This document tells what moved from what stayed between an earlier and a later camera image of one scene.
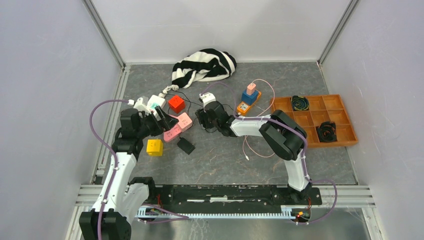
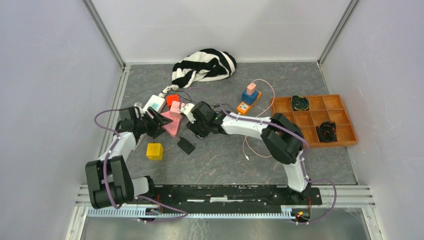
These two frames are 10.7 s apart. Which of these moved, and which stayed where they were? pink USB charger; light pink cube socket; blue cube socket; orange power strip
Moved: light pink cube socket
Stayed: orange power strip; pink USB charger; blue cube socket
